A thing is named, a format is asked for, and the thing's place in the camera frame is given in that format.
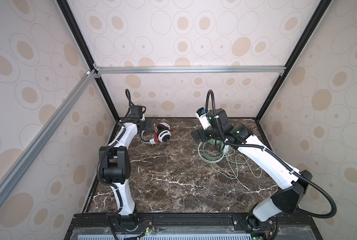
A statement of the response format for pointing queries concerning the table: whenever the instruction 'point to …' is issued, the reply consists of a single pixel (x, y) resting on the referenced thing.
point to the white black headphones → (162, 133)
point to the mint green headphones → (213, 151)
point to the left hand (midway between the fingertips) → (150, 120)
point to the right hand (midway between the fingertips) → (199, 128)
